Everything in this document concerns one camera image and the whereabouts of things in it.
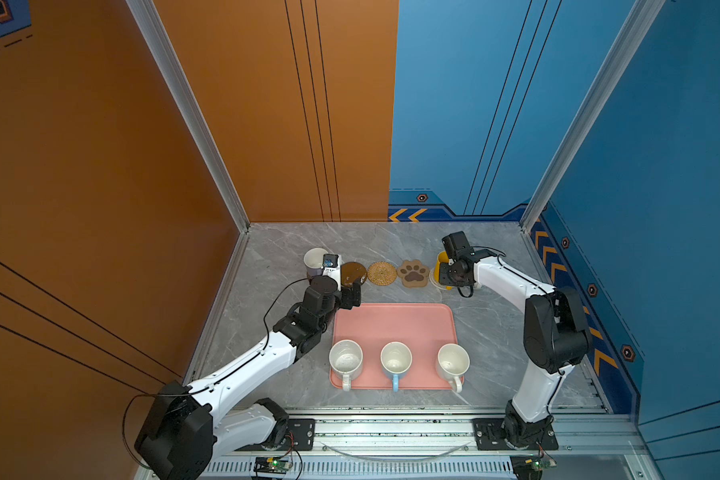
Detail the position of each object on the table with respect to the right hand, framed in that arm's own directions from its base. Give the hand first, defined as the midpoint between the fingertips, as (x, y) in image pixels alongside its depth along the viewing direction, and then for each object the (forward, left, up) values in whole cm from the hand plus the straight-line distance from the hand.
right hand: (446, 276), depth 96 cm
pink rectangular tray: (-15, +8, -6) cm, 18 cm away
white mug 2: (-26, +1, -6) cm, 26 cm away
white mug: (-25, +32, -6) cm, 41 cm away
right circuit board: (-49, -16, -7) cm, 52 cm away
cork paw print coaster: (+6, +10, -7) cm, 13 cm away
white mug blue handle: (-25, +17, -6) cm, 31 cm away
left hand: (-9, +31, +14) cm, 35 cm away
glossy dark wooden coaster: (+7, +32, -6) cm, 33 cm away
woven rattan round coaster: (+6, +21, -6) cm, 22 cm away
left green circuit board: (-49, +48, -8) cm, 69 cm away
